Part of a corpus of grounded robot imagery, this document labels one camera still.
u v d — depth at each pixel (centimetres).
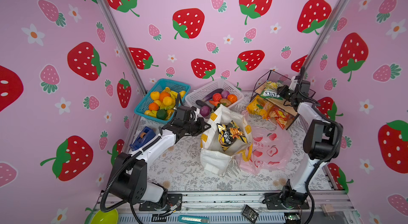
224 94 111
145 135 87
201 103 111
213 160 74
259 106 103
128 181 42
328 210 70
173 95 115
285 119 93
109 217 69
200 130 74
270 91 94
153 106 104
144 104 102
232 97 107
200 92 110
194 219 70
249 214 69
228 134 81
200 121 75
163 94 108
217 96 109
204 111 103
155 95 107
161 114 98
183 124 66
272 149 87
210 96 113
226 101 105
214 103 107
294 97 76
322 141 52
